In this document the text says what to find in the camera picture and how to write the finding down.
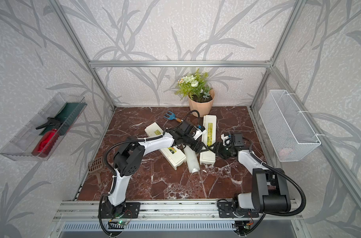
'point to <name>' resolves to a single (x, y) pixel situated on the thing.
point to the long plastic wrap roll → (193, 159)
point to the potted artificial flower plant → (195, 87)
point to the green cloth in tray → (67, 115)
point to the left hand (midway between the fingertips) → (204, 147)
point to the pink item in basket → (283, 152)
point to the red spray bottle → (45, 141)
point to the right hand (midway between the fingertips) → (211, 149)
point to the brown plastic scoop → (94, 167)
